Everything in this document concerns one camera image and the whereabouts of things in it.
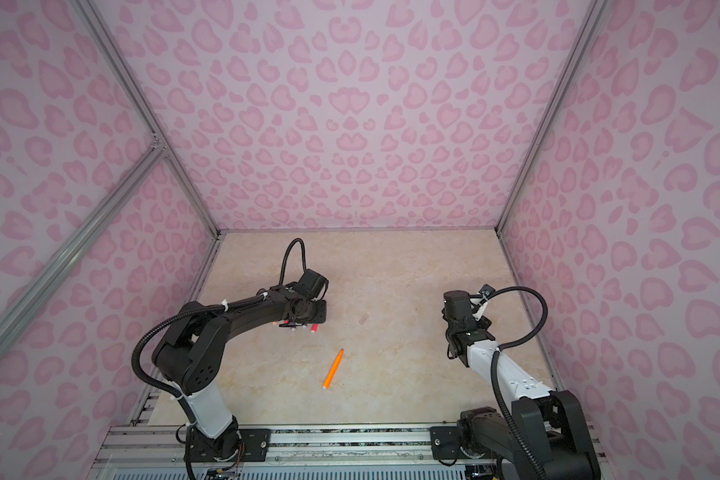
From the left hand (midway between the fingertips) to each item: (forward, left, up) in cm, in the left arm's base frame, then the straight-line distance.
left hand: (322, 309), depth 95 cm
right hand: (-3, -43, +7) cm, 44 cm away
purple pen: (-5, +6, -1) cm, 8 cm away
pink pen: (-5, +2, -2) cm, 6 cm away
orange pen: (-18, -4, -3) cm, 19 cm away
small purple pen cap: (-5, +9, -1) cm, 10 cm away
